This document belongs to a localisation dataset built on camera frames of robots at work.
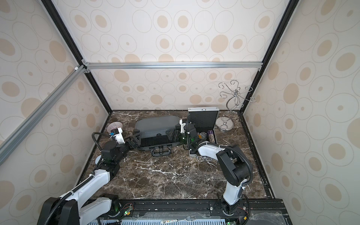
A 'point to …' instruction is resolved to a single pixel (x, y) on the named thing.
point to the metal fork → (188, 218)
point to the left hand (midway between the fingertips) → (141, 134)
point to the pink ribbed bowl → (114, 125)
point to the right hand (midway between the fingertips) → (176, 132)
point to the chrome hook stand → (225, 123)
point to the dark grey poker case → (153, 131)
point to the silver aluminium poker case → (204, 120)
